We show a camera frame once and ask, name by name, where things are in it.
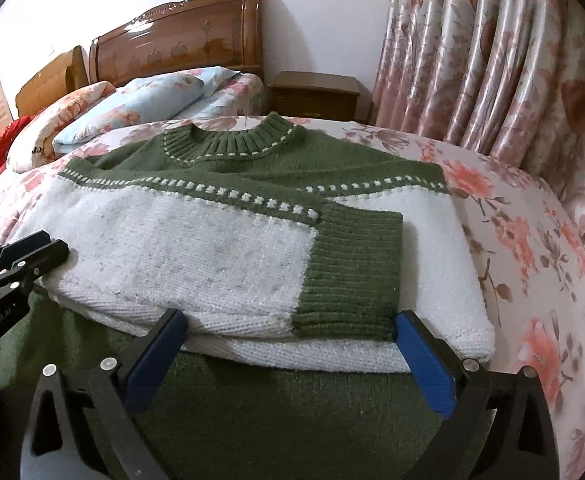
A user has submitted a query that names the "pink floral curtain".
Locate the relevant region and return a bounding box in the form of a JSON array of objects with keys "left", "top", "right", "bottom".
[{"left": 370, "top": 0, "right": 585, "bottom": 241}]

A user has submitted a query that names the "green and white knit sweater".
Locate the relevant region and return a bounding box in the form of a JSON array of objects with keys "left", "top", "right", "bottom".
[{"left": 0, "top": 114, "right": 494, "bottom": 479}]

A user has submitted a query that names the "dark wooden nightstand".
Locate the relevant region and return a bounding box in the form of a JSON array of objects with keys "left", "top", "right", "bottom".
[{"left": 268, "top": 70, "right": 371, "bottom": 122}]

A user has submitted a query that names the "pink floral bed quilt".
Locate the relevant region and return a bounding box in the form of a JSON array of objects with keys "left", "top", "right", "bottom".
[{"left": 0, "top": 120, "right": 585, "bottom": 479}]

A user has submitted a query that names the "plain wooden headboard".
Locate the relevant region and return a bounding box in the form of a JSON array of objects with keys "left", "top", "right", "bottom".
[{"left": 16, "top": 46, "right": 88, "bottom": 118}]

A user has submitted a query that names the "carved wooden headboard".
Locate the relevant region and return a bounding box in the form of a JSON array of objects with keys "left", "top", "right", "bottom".
[{"left": 87, "top": 0, "right": 263, "bottom": 87}]

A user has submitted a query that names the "light blue floral pillow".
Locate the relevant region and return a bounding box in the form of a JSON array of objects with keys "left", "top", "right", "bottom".
[{"left": 53, "top": 66, "right": 239, "bottom": 155}]

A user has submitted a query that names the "orange floral pillow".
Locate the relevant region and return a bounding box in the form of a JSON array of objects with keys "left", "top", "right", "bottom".
[{"left": 6, "top": 81, "right": 116, "bottom": 174}]

